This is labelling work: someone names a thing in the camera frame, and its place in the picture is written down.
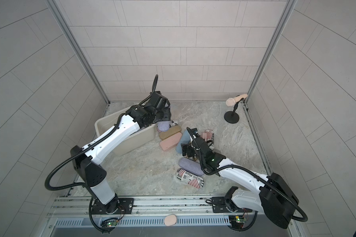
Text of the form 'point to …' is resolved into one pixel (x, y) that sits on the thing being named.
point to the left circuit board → (111, 223)
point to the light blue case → (185, 138)
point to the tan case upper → (164, 135)
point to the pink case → (170, 142)
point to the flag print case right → (208, 136)
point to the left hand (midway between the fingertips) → (169, 112)
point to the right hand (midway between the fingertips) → (187, 143)
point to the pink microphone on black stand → (231, 117)
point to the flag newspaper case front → (190, 178)
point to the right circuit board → (240, 219)
